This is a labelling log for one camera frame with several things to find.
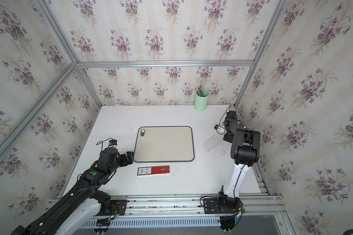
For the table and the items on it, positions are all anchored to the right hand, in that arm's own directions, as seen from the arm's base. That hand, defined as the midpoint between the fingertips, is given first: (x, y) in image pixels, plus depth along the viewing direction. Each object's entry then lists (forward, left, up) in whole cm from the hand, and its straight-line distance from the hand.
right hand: (237, 132), depth 100 cm
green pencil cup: (+24, +24, +5) cm, 34 cm away
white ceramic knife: (-6, +17, -2) cm, 18 cm away
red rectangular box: (-27, +55, 0) cm, 62 cm away
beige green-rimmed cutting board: (-8, +51, -3) cm, 52 cm away
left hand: (-22, +69, +8) cm, 73 cm away
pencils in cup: (+30, +26, +13) cm, 41 cm away
